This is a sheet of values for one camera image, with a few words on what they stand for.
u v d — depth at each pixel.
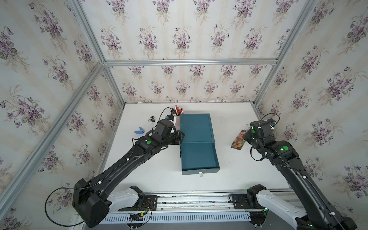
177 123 0.84
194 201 0.75
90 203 0.37
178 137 0.65
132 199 0.61
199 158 0.72
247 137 0.64
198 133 0.76
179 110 1.00
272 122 0.60
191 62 1.03
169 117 0.67
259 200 0.62
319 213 0.37
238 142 0.75
